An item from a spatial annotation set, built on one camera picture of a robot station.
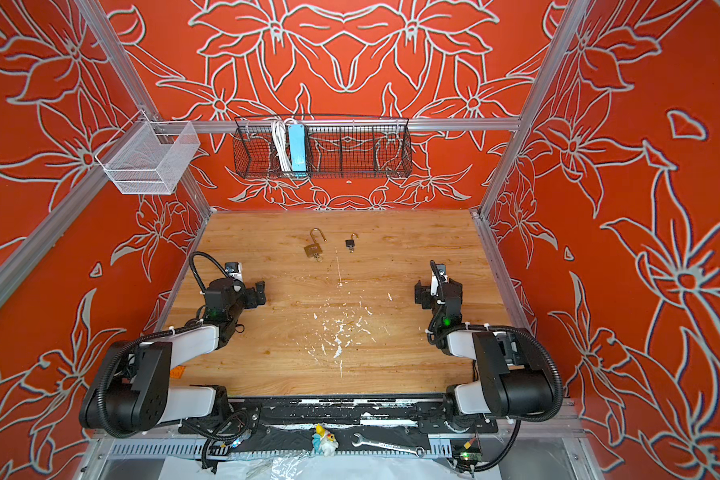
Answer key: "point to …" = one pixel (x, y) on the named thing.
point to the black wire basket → (337, 148)
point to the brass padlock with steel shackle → (314, 249)
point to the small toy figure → (324, 442)
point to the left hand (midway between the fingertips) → (248, 282)
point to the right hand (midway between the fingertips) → (433, 278)
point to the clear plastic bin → (148, 157)
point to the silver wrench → (418, 451)
